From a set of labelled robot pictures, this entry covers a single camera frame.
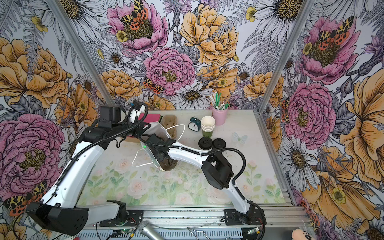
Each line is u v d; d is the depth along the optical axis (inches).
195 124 41.5
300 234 25.6
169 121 44.0
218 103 41.4
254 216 26.0
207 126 37.1
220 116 41.6
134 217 29.2
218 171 20.7
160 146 26.6
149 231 26.8
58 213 14.5
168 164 29.7
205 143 35.2
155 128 31.5
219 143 38.4
